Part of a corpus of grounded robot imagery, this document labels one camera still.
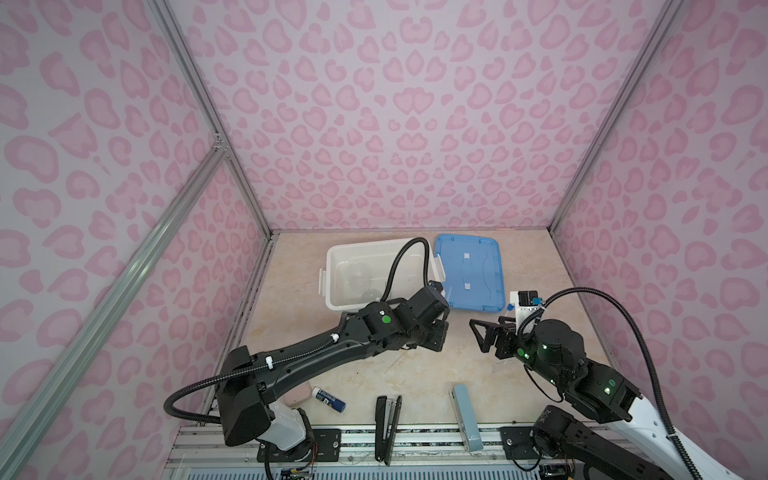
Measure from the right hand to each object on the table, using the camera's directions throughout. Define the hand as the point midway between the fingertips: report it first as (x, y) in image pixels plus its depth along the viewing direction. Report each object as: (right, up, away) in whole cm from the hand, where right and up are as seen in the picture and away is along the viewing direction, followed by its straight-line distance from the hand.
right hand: (483, 322), depth 68 cm
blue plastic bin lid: (+8, +9, +39) cm, 41 cm away
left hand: (-8, -3, +3) cm, 9 cm away
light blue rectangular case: (-3, -25, +7) cm, 26 cm away
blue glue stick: (-37, -22, +10) cm, 45 cm away
